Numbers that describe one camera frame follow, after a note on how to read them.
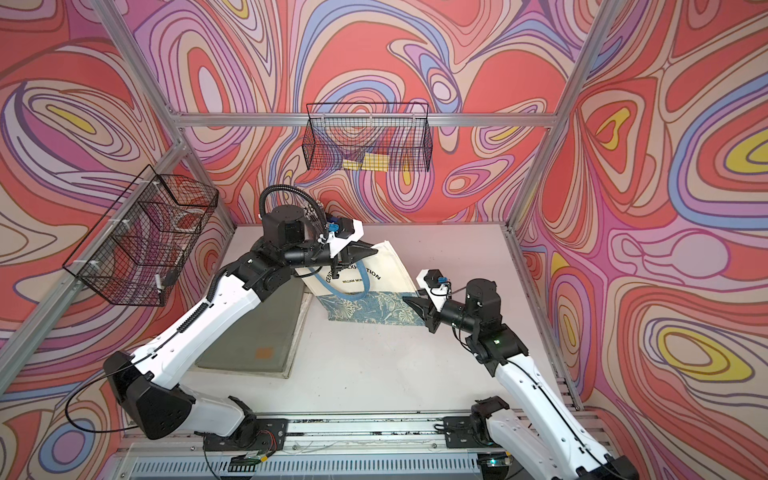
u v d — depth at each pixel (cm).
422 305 65
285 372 82
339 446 73
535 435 55
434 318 62
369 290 71
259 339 84
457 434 73
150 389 38
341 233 52
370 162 82
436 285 59
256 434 72
